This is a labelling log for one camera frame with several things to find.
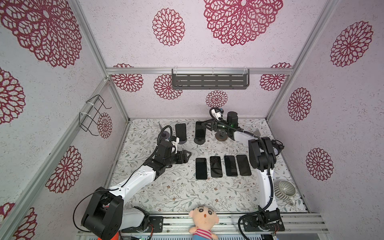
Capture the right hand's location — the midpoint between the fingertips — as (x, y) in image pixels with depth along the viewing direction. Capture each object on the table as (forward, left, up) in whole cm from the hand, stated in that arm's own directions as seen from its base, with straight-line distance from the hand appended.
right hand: (203, 121), depth 96 cm
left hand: (-24, +10, -4) cm, 26 cm away
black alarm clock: (-10, -47, -10) cm, 49 cm away
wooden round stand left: (+2, +28, -16) cm, 32 cm away
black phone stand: (-5, +15, -6) cm, 16 cm away
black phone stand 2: (-2, +2, -8) cm, 9 cm away
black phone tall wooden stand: (-24, +1, -19) cm, 30 cm away
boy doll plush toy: (-54, 0, -9) cm, 55 cm away
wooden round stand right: (-1, -13, -14) cm, 19 cm away
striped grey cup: (-37, -46, -18) cm, 61 cm away
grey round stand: (-3, +2, -16) cm, 16 cm away
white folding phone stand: (-2, -36, -8) cm, 37 cm away
